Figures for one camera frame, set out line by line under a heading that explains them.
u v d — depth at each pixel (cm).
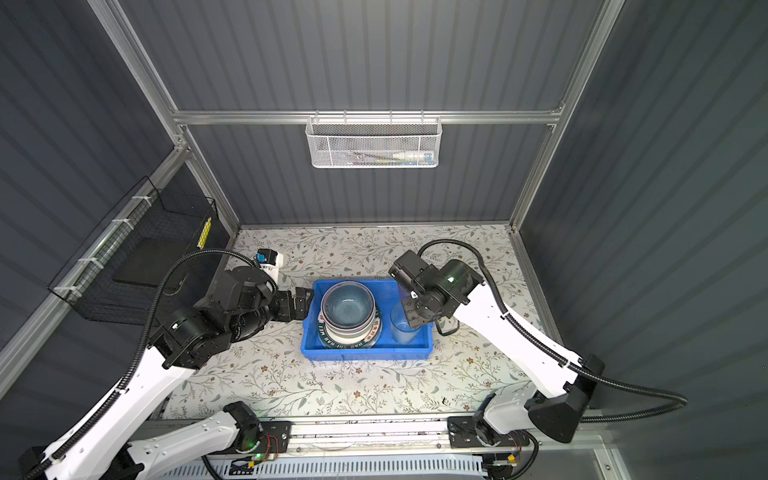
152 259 71
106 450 36
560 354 40
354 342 85
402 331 67
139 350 41
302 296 60
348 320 85
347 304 88
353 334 81
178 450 52
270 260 57
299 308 60
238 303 46
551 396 40
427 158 91
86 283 61
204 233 83
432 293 46
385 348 88
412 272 52
